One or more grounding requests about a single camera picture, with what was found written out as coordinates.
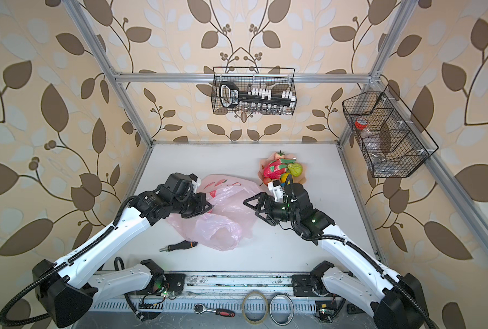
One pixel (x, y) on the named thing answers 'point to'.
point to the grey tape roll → (293, 306)
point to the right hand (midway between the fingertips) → (249, 210)
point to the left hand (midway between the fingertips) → (215, 205)
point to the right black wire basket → (391, 141)
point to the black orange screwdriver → (184, 245)
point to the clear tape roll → (266, 310)
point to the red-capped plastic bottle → (373, 144)
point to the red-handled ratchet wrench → (200, 308)
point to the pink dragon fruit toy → (275, 169)
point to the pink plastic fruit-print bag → (231, 219)
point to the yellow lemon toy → (284, 177)
